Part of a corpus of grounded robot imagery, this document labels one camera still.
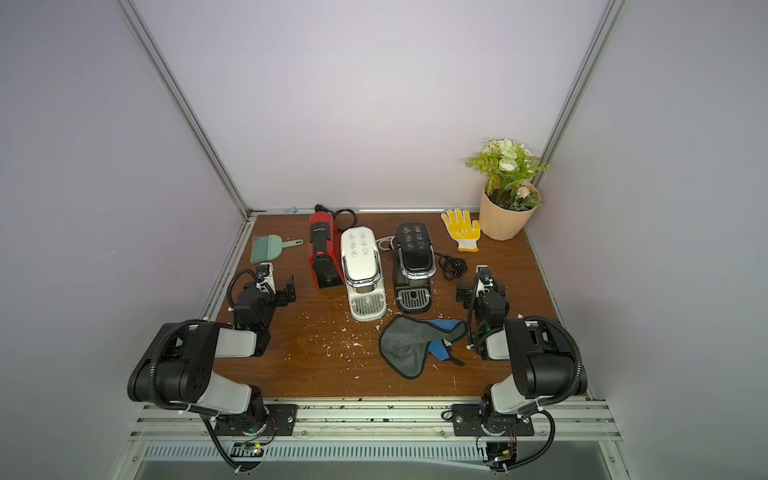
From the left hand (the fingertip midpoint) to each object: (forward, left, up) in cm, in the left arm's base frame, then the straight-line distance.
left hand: (280, 274), depth 91 cm
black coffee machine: (-6, -42, +13) cm, 44 cm away
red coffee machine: (-1, -16, +9) cm, 19 cm away
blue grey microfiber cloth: (-19, -39, -6) cm, 44 cm away
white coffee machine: (-7, -28, +13) cm, 32 cm away
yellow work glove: (+27, -62, -9) cm, 68 cm away
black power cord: (+40, -3, -10) cm, 41 cm away
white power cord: (+15, -33, -3) cm, 36 cm away
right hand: (0, -62, 0) cm, 62 cm away
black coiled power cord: (+8, -56, -7) cm, 56 cm away
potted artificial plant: (+30, -77, +7) cm, 83 cm away
